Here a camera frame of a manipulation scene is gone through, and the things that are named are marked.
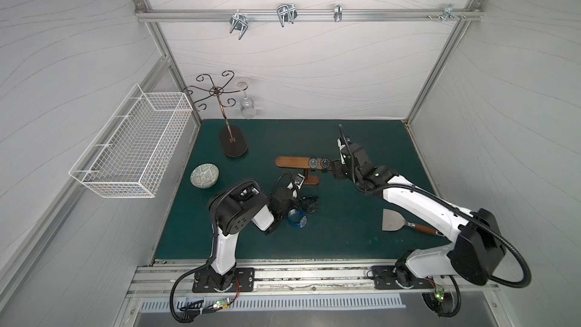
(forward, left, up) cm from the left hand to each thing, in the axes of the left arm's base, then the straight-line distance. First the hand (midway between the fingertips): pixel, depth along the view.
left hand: (299, 185), depth 95 cm
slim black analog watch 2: (+2, -10, +13) cm, 16 cm away
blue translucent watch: (-14, +1, -1) cm, 14 cm away
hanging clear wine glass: (+28, +23, +20) cm, 41 cm away
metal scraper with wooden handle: (-13, -37, -2) cm, 39 cm away
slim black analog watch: (+2, -5, +13) cm, 14 cm away
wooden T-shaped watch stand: (+2, -1, +13) cm, 13 cm away
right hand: (+2, -15, +16) cm, 22 cm away
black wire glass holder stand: (+24, +34, 0) cm, 42 cm away
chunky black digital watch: (-9, -4, +3) cm, 11 cm away
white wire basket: (-6, +52, +30) cm, 60 cm away
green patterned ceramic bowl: (+4, +42, 0) cm, 42 cm away
